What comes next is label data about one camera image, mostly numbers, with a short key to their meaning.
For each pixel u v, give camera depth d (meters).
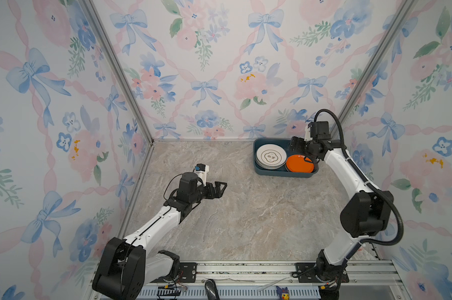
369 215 0.48
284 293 0.68
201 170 0.75
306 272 0.73
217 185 0.75
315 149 0.64
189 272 0.74
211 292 0.65
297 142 0.80
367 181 0.49
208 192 0.73
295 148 0.81
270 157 1.07
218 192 0.74
